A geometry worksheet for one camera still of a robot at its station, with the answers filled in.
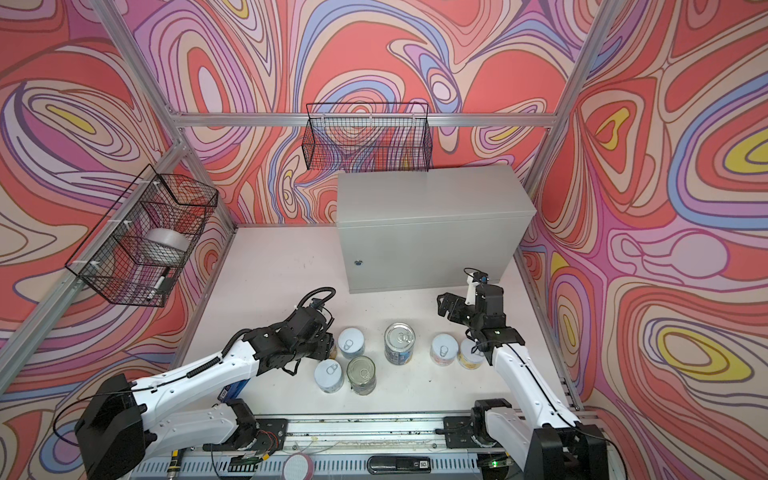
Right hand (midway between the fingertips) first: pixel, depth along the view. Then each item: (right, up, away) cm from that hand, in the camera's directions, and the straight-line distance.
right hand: (453, 306), depth 86 cm
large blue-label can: (-16, -8, -9) cm, 20 cm away
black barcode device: (-17, -32, -19) cm, 41 cm away
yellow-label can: (+3, -14, -4) cm, 15 cm away
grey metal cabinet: (-8, +24, +20) cm, 32 cm away
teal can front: (-35, -17, -8) cm, 39 cm away
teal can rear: (-30, -10, -2) cm, 31 cm away
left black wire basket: (-83, +16, -11) cm, 85 cm away
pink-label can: (-3, -11, -4) cm, 12 cm away
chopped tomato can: (-25, -15, -13) cm, 32 cm away
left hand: (-35, -9, -3) cm, 36 cm away
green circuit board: (-54, -36, -14) cm, 67 cm away
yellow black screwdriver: (-69, -34, -17) cm, 79 cm away
